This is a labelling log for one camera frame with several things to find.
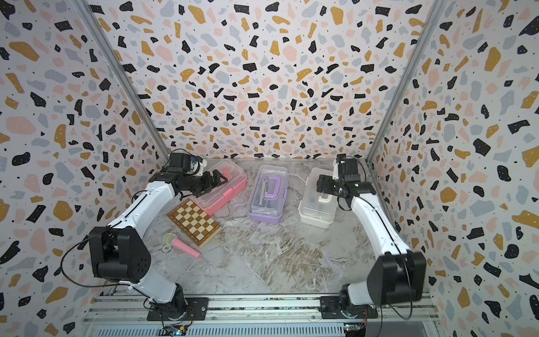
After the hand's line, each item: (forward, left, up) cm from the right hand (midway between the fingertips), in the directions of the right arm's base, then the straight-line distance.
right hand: (328, 183), depth 84 cm
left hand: (0, +44, -1) cm, 44 cm away
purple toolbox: (+5, +25, -12) cm, 28 cm away
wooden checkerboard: (-10, +58, -17) cm, 61 cm away
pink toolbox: (-1, +50, -11) cm, 51 cm away
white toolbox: (-5, +4, -11) cm, 13 cm away
